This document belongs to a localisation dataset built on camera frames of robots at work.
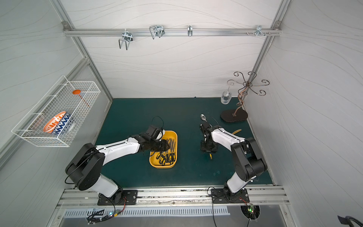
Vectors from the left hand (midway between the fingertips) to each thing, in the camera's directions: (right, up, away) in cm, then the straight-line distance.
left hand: (169, 148), depth 87 cm
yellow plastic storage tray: (-8, -8, -3) cm, 12 cm away
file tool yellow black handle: (+3, -4, +1) cm, 5 cm away
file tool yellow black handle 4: (-3, -6, -1) cm, 7 cm away
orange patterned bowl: (-51, +17, -24) cm, 59 cm away
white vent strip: (-39, -28, -17) cm, 51 cm away
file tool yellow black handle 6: (-5, -6, -1) cm, 7 cm away
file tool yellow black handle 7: (+27, -5, +1) cm, 27 cm away
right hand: (+24, -2, +3) cm, 25 cm away
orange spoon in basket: (-52, +34, -7) cm, 62 cm away
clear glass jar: (+38, +33, +9) cm, 51 cm away
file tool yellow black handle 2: (+1, -4, 0) cm, 5 cm away
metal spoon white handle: (+24, +18, +21) cm, 37 cm away
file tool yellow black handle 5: (-1, -4, +1) cm, 5 cm away
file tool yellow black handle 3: (-7, -5, +1) cm, 8 cm away
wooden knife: (+48, +8, +14) cm, 51 cm away
